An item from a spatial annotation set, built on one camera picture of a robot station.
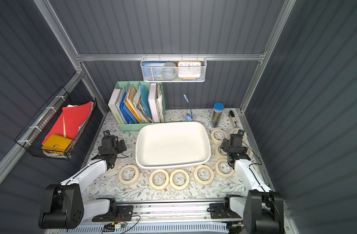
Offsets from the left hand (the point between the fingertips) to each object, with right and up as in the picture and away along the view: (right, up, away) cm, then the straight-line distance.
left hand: (112, 144), depth 88 cm
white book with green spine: (0, +24, +1) cm, 24 cm away
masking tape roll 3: (+67, -2, +11) cm, 68 cm away
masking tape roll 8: (+14, -21, -6) cm, 26 cm away
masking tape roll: (+66, +1, +11) cm, 67 cm away
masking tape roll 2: (+80, +7, +16) cm, 82 cm away
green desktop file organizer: (+16, +26, +6) cm, 31 cm away
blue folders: (+6, +19, +8) cm, 22 cm away
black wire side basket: (-21, +7, -27) cm, 35 cm away
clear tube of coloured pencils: (+67, +21, +8) cm, 71 cm away
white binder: (+24, +27, +3) cm, 37 cm away
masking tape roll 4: (+65, -17, -4) cm, 67 cm away
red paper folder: (-16, +12, -14) cm, 25 cm away
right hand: (+76, 0, -2) cm, 76 cm away
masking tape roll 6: (+40, -23, -9) cm, 47 cm away
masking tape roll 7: (+28, -23, -8) cm, 37 cm away
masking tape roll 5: (+54, -21, -7) cm, 58 cm away
